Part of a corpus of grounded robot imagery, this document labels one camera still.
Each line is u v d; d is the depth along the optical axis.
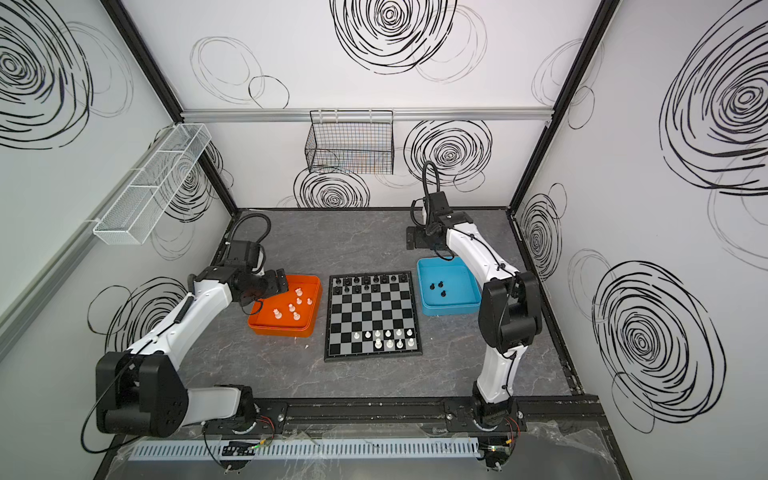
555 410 0.77
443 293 0.96
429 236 0.69
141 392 0.40
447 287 0.99
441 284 0.98
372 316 0.90
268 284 0.77
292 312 0.90
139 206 0.74
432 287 0.96
